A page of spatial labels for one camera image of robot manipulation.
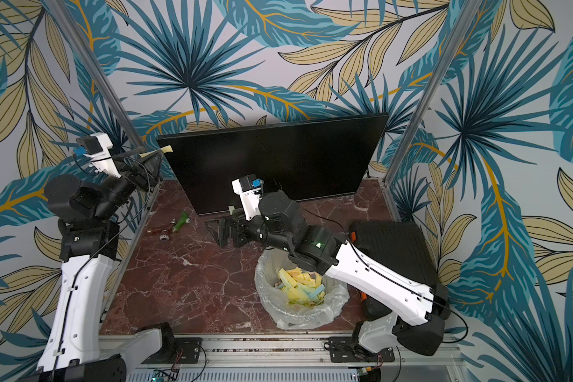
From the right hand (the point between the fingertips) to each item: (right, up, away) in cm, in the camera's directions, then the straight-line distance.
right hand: (217, 218), depth 55 cm
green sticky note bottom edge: (-4, +2, +30) cm, 30 cm away
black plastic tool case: (+59, -13, +36) cm, 70 cm away
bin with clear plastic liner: (+17, -23, 0) cm, 28 cm away
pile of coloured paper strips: (+21, -25, +25) cm, 42 cm away
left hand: (-16, +15, +2) cm, 22 cm away
